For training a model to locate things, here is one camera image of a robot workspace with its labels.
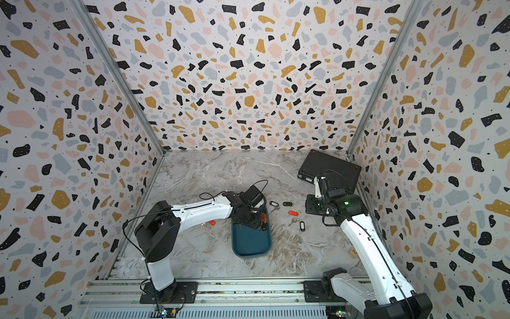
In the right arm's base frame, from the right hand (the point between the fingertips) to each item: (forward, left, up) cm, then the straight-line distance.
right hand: (309, 203), depth 76 cm
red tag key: (+6, +4, -20) cm, 21 cm away
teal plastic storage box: (-8, +24, -18) cm, 31 cm away
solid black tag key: (+12, +6, -20) cm, 24 cm away
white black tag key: (+11, +13, -19) cm, 25 cm away
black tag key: (+1, 0, -21) cm, 21 cm away
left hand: (-1, +19, -15) cm, 24 cm away
